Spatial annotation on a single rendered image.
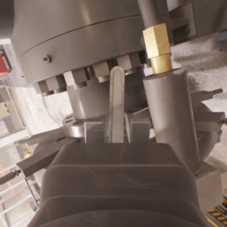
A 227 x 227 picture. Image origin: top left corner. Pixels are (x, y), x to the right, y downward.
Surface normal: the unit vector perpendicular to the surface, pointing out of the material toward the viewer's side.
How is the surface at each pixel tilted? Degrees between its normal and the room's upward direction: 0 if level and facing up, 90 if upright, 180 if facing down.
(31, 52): 18
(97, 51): 54
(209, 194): 67
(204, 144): 87
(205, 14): 0
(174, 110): 45
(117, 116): 49
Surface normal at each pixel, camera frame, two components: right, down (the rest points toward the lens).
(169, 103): -0.24, 0.31
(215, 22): -0.74, 0.36
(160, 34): 0.17, 0.21
